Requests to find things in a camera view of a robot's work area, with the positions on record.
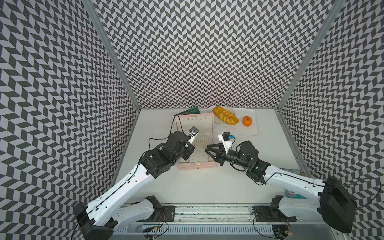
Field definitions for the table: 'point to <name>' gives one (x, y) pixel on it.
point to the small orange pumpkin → (247, 121)
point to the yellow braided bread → (225, 115)
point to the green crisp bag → (192, 110)
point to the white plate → (216, 118)
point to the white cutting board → (252, 130)
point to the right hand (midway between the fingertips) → (206, 151)
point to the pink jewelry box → (200, 158)
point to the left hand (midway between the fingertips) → (186, 141)
